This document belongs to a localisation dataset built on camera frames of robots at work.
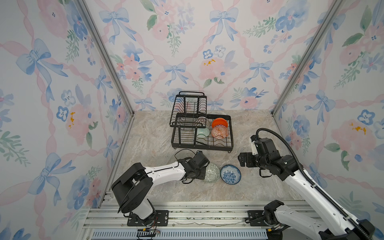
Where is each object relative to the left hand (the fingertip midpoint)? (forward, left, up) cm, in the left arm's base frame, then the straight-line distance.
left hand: (203, 172), depth 86 cm
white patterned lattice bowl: (+19, 0, +21) cm, 28 cm away
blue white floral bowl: (0, -16, -2) cm, 16 cm away
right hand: (+3, -21, +14) cm, 26 cm away
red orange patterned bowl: (+29, -12, +1) cm, 31 cm away
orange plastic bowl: (+34, -12, +6) cm, 37 cm away
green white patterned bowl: (0, -5, -2) cm, 6 cm away
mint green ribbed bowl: (+28, 0, +1) cm, 28 cm away
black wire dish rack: (+19, +6, +16) cm, 26 cm away
